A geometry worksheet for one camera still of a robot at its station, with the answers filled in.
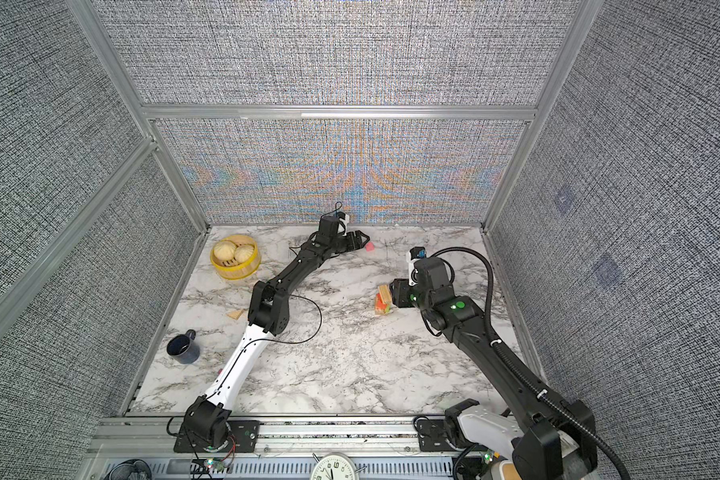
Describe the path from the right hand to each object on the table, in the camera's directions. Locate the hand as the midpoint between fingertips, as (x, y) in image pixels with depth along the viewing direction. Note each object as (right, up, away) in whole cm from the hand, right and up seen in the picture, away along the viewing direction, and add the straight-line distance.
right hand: (400, 282), depth 81 cm
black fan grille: (-62, -41, -13) cm, 76 cm away
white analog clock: (-16, -39, -14) cm, 45 cm away
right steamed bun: (-51, +8, +23) cm, 57 cm away
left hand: (-9, +13, +31) cm, 35 cm away
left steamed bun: (-57, +9, +23) cm, 62 cm away
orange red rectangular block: (-5, -8, +11) cm, 14 cm away
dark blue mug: (-62, -19, +6) cm, 65 cm away
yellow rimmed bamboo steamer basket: (-54, +2, +21) cm, 57 cm away
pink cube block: (-7, +10, +32) cm, 34 cm away
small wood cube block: (-50, -11, +14) cm, 54 cm away
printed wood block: (-3, -4, +10) cm, 11 cm away
